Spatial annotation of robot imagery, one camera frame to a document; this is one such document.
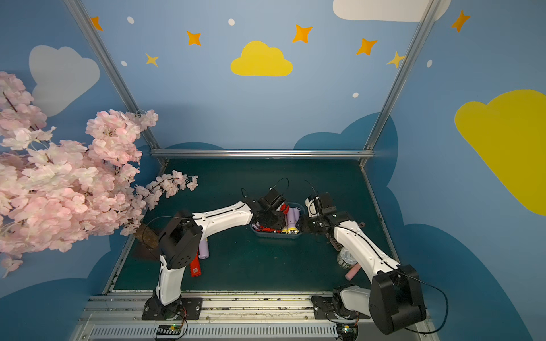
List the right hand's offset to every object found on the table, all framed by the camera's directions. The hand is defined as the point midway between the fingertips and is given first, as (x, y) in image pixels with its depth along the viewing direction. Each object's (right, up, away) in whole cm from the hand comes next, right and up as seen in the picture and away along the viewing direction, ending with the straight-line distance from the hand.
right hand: (305, 222), depth 86 cm
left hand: (-9, 0, +4) cm, 10 cm away
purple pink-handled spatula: (+18, -18, -4) cm, 26 cm away
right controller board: (+13, -36, -13) cm, 40 cm away
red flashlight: (-9, +7, -11) cm, 16 cm away
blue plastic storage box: (-9, -6, +4) cm, 12 cm away
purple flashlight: (-5, +1, +4) cm, 7 cm away
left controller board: (-50, -35, -13) cm, 62 cm away
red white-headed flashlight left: (-43, -16, -7) cm, 46 cm away
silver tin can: (+15, -13, -6) cm, 20 cm away
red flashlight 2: (-16, -4, +5) cm, 17 cm away
